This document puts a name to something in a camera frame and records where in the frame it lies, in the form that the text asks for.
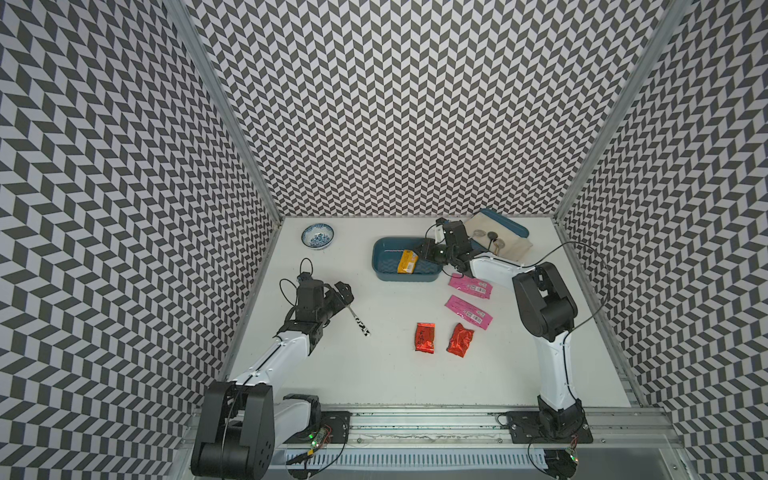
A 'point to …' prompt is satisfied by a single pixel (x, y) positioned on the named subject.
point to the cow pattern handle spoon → (360, 324)
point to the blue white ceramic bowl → (317, 235)
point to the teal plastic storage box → (386, 255)
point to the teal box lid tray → (496, 217)
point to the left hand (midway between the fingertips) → (340, 295)
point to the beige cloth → (497, 238)
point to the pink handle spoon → (500, 245)
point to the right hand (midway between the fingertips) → (416, 251)
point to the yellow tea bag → (407, 262)
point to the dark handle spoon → (492, 235)
